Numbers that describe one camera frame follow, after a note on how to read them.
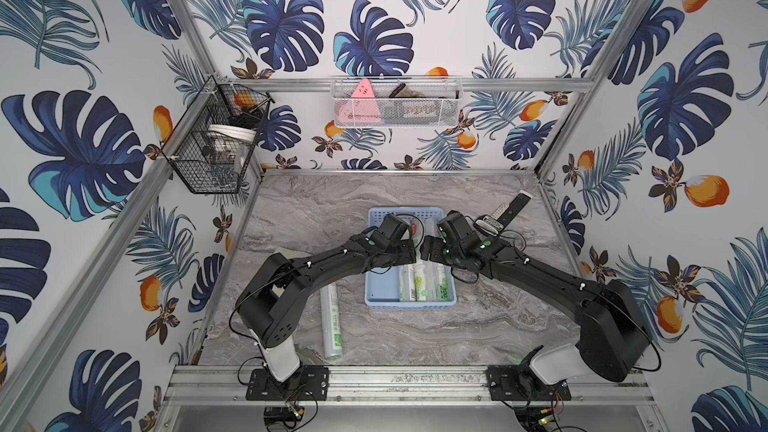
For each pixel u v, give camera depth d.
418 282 0.88
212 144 0.90
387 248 0.70
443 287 0.86
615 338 0.43
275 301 0.46
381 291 0.90
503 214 1.08
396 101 0.92
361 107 0.90
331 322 0.81
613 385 0.76
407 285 0.86
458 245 0.65
